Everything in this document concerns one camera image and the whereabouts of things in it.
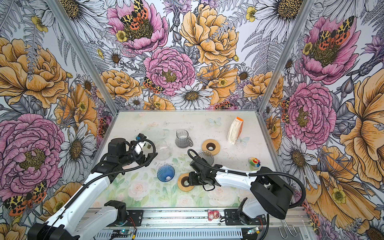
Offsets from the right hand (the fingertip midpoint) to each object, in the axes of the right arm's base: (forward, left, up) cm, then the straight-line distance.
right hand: (192, 185), depth 83 cm
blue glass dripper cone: (+9, +16, -3) cm, 18 cm away
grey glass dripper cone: (+15, -9, +5) cm, 18 cm away
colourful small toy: (+13, -38, 0) cm, 40 cm away
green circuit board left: (-20, +33, -2) cm, 39 cm away
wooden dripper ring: (+25, -13, -1) cm, 29 cm away
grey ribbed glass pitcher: (+27, +6, +5) cm, 28 cm away
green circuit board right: (-21, -29, -2) cm, 36 cm away
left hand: (+13, +22, +14) cm, 29 cm away
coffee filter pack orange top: (+33, -29, +7) cm, 44 cm away
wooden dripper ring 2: (+2, +5, -1) cm, 5 cm away
